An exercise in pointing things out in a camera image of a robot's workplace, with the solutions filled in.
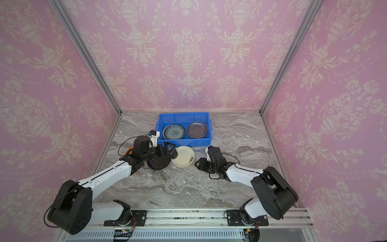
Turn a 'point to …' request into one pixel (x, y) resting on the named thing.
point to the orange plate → (129, 151)
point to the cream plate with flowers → (185, 157)
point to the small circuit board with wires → (122, 233)
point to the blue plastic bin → (183, 119)
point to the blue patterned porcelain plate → (173, 131)
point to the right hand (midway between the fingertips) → (197, 165)
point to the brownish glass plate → (196, 129)
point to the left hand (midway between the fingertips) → (172, 148)
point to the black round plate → (161, 162)
